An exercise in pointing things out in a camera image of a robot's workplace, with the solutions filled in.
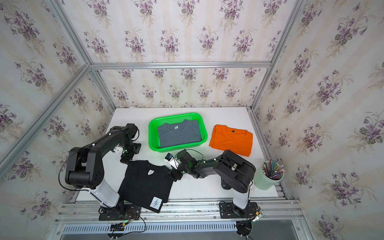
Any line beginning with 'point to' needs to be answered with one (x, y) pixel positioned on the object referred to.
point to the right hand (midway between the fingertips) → (171, 171)
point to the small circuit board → (118, 227)
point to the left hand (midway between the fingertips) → (140, 156)
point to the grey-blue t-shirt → (187, 131)
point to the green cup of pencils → (270, 172)
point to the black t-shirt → (146, 185)
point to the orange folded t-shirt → (229, 138)
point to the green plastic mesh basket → (155, 122)
